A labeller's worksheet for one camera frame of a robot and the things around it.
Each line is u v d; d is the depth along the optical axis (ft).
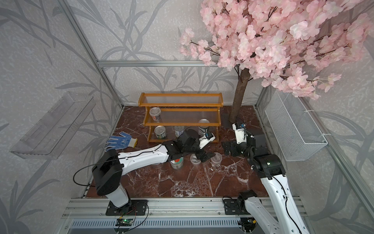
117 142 3.25
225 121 3.55
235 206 2.39
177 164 2.68
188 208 2.45
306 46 1.92
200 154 2.29
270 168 1.43
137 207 2.40
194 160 2.77
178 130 3.10
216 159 2.78
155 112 2.91
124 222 2.31
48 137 2.15
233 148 1.96
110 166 1.58
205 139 2.22
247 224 2.31
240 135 1.99
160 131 3.16
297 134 1.96
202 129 3.00
